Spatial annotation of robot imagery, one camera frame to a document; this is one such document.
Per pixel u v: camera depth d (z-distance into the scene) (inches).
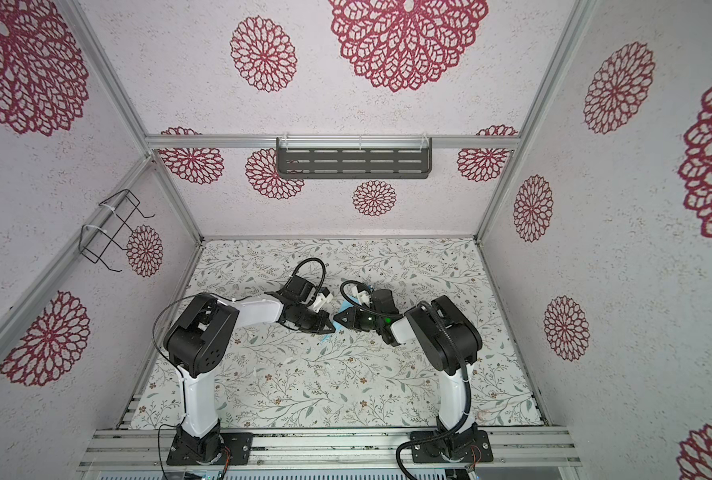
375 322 33.0
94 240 28.6
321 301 36.1
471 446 28.0
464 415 23.6
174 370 21.3
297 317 32.8
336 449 29.8
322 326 33.8
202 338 20.7
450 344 20.9
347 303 31.3
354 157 36.5
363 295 35.9
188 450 26.5
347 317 35.1
